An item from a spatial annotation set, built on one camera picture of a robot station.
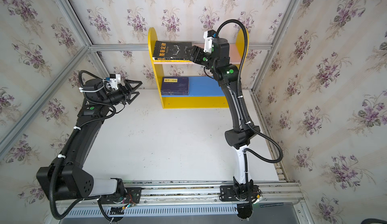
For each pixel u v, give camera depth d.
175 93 0.97
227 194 0.73
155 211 0.76
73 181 0.39
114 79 0.67
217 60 0.53
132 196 0.73
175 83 1.01
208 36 0.60
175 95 0.98
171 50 0.80
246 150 0.57
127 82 0.65
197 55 0.60
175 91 0.96
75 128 0.47
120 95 0.65
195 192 0.75
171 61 0.78
